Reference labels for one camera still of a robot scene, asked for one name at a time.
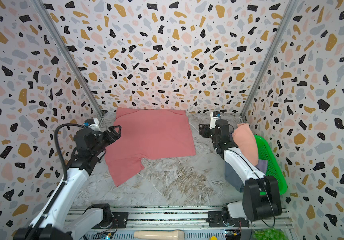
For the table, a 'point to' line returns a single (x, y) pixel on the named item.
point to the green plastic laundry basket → (273, 168)
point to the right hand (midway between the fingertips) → (201, 121)
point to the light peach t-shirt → (245, 139)
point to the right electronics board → (232, 234)
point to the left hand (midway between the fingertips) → (115, 126)
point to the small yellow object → (213, 238)
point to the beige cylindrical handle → (173, 234)
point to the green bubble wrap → (269, 234)
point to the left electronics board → (103, 235)
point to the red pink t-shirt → (147, 133)
